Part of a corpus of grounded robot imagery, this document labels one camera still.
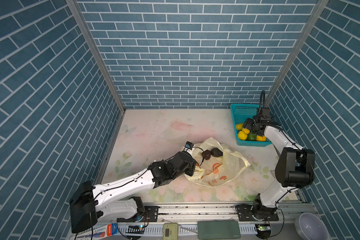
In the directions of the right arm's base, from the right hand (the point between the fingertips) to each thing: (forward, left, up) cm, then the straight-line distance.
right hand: (249, 123), depth 94 cm
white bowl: (-51, -24, -14) cm, 58 cm away
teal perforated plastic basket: (+20, 0, -11) cm, 23 cm away
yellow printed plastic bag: (-24, +20, -14) cm, 34 cm away
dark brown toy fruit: (-19, +26, -10) cm, 33 cm away
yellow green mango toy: (+3, +4, -7) cm, 9 cm away
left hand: (-30, +33, +2) cm, 45 cm away
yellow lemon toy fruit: (-3, +3, -9) cm, 10 cm away
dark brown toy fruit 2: (-17, +20, -9) cm, 28 cm away
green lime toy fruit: (-4, -4, -10) cm, 11 cm away
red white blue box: (-62, +77, -12) cm, 99 cm away
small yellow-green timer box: (-58, +43, -12) cm, 73 cm away
